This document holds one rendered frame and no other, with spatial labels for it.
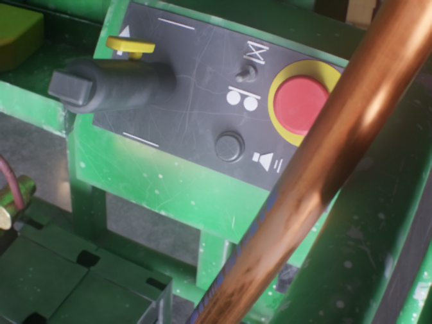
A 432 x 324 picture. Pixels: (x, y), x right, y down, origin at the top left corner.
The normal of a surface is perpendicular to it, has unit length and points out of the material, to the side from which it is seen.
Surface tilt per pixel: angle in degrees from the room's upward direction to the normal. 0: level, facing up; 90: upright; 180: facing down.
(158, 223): 0
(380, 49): 85
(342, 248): 9
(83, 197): 90
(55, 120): 90
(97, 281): 0
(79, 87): 58
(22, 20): 0
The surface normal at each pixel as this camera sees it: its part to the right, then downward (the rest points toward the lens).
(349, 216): -0.35, -0.81
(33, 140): 0.07, -0.73
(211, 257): -0.44, 0.59
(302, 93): -0.33, 0.11
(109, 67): 0.74, -0.59
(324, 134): -0.77, 0.29
